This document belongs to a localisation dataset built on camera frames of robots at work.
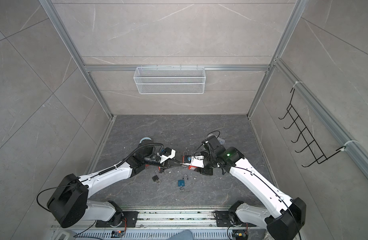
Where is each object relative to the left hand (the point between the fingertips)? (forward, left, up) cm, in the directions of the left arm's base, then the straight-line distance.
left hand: (181, 160), depth 74 cm
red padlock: (-6, +9, +3) cm, 12 cm away
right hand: (0, -8, -2) cm, 8 cm away
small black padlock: (-1, +16, -20) cm, 25 cm away
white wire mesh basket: (+55, +7, +10) cm, 57 cm away
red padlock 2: (-1, -1, +4) cm, 4 cm away
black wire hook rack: (-8, -55, +16) cm, 58 cm away
